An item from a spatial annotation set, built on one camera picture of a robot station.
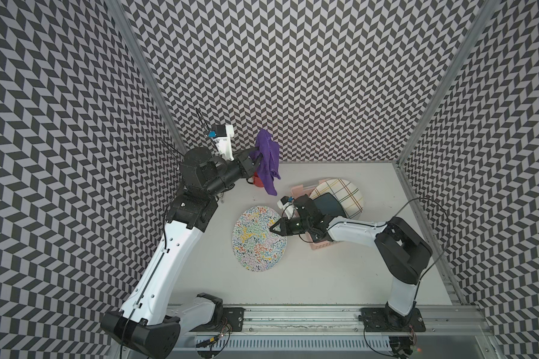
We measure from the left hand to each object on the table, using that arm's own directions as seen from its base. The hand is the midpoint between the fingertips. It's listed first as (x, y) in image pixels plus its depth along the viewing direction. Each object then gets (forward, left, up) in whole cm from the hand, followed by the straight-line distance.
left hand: (265, 152), depth 60 cm
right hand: (-5, -1, -36) cm, 37 cm away
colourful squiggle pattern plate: (-9, +6, -41) cm, 42 cm away
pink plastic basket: (+16, -12, -39) cm, 44 cm away
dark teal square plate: (+6, -24, -36) cm, 44 cm away
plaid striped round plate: (+11, -33, -35) cm, 49 cm away
